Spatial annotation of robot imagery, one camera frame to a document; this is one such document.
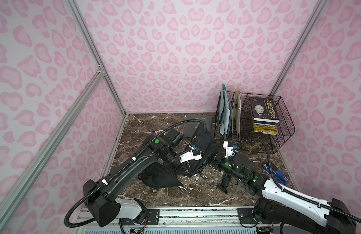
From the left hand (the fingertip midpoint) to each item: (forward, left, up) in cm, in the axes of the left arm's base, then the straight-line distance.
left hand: (189, 175), depth 66 cm
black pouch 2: (+6, +17, -16) cm, 24 cm away
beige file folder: (+37, -28, +6) cm, 46 cm away
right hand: (+10, -7, +1) cm, 12 cm away
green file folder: (+36, -22, +2) cm, 42 cm away
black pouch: (+14, -9, +4) cm, 17 cm away
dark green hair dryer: (+4, -21, -18) cm, 28 cm away
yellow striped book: (+35, -50, -9) cm, 62 cm away
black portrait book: (+42, -48, 0) cm, 63 cm away
